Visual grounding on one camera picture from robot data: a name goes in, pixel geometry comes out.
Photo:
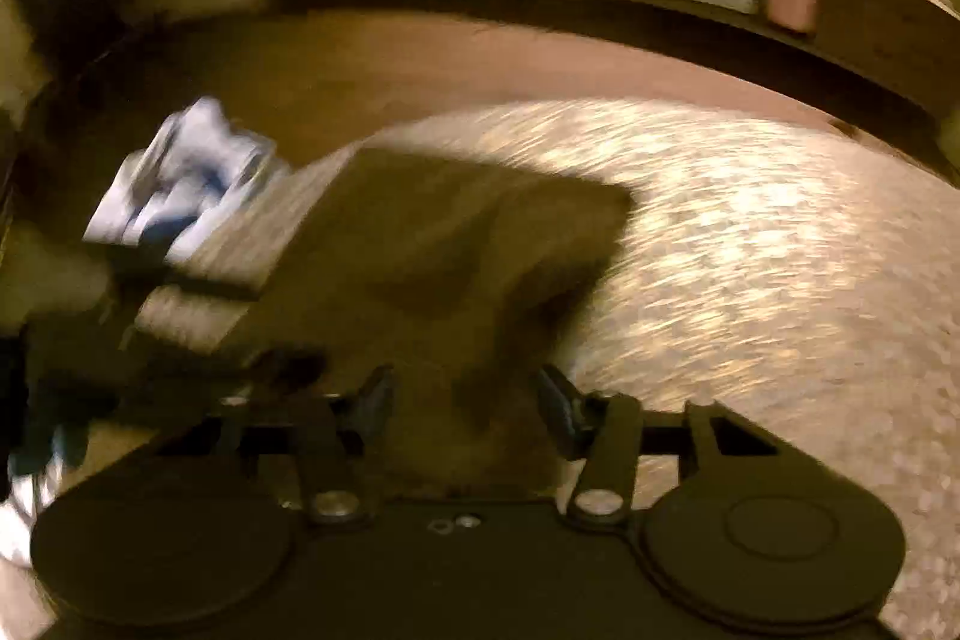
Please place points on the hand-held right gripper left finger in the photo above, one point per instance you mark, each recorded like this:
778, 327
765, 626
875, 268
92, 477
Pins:
375, 398

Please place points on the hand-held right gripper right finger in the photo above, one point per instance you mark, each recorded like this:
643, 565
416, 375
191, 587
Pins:
559, 409

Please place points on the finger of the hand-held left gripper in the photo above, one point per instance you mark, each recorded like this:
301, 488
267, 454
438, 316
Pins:
285, 364

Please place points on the brown shirt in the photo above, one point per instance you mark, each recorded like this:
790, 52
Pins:
450, 250

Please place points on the white and blue polo shirt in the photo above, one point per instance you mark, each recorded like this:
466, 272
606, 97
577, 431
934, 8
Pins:
195, 160

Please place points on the beige lace tablecloth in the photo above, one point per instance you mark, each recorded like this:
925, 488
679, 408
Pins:
750, 272

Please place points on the long wooden sideboard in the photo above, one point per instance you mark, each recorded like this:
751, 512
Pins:
862, 33

